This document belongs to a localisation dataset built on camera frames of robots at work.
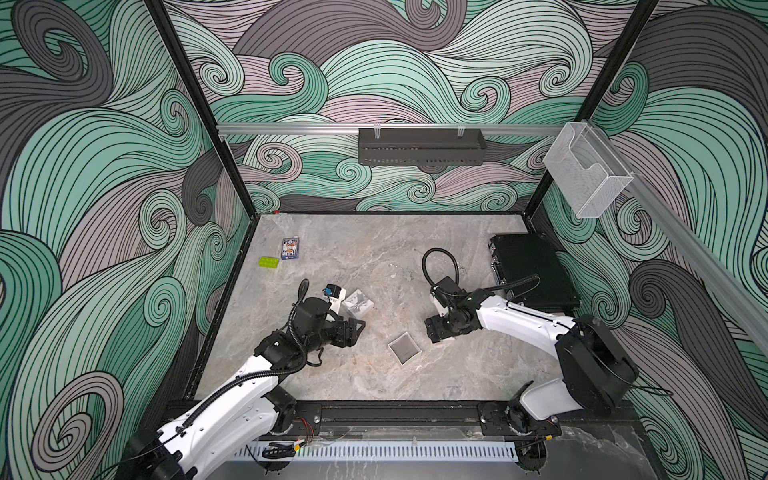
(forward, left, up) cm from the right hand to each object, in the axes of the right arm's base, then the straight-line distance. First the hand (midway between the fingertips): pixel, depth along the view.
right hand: (438, 331), depth 87 cm
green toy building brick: (+26, +57, +1) cm, 63 cm away
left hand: (-1, +24, +11) cm, 26 cm away
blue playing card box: (+31, +50, +1) cm, 59 cm away
